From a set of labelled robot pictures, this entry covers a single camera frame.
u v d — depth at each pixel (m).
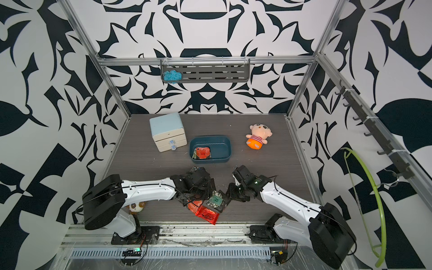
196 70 0.94
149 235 0.74
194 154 0.99
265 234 0.67
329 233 0.40
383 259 0.50
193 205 0.82
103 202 0.44
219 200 0.83
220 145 1.05
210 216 0.79
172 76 0.91
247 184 0.64
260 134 1.02
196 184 0.65
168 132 0.93
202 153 0.98
